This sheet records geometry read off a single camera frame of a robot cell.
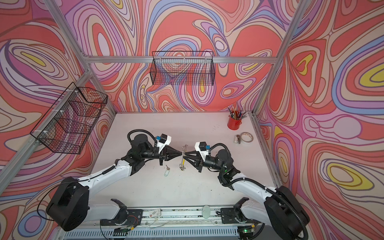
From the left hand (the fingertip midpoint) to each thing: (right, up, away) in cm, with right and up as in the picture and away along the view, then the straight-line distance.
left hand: (181, 154), depth 71 cm
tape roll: (+44, +6, +34) cm, 56 cm away
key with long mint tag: (-10, -14, +18) cm, 25 cm away
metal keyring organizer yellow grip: (0, -5, 0) cm, 5 cm away
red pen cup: (+35, +15, +38) cm, 54 cm away
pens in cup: (+37, +22, +34) cm, 55 cm away
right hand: (+2, -2, +2) cm, 4 cm away
